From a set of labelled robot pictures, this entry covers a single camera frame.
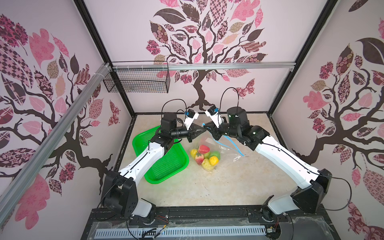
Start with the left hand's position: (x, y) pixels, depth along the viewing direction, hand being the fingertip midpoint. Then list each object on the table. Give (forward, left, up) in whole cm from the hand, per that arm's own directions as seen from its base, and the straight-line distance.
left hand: (205, 130), depth 73 cm
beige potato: (-10, -2, -20) cm, 23 cm away
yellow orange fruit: (-1, +6, -21) cm, 22 cm away
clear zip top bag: (+3, -1, -16) cm, 16 cm away
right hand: (+2, 0, +4) cm, 4 cm away
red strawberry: (-5, +3, -20) cm, 21 cm away
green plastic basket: (-3, +18, -28) cm, 34 cm away
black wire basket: (+41, +42, +4) cm, 59 cm away
